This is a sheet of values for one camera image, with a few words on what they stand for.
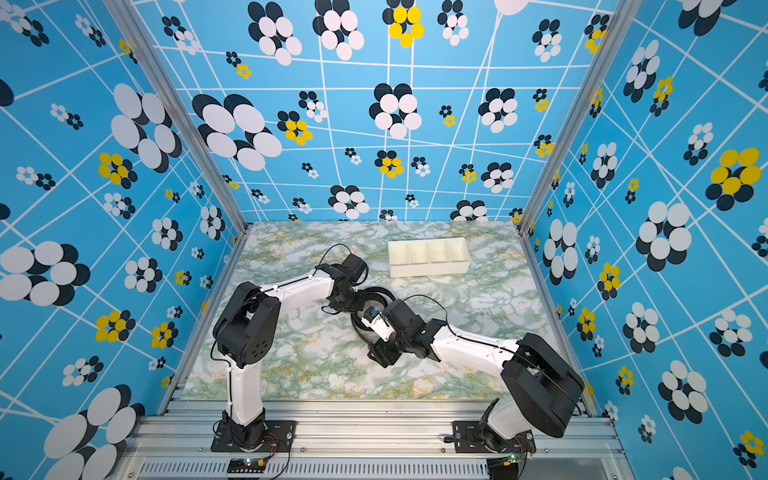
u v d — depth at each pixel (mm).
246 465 722
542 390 419
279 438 724
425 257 1087
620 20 686
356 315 917
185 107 869
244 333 516
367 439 743
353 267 791
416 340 641
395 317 662
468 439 722
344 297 812
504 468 701
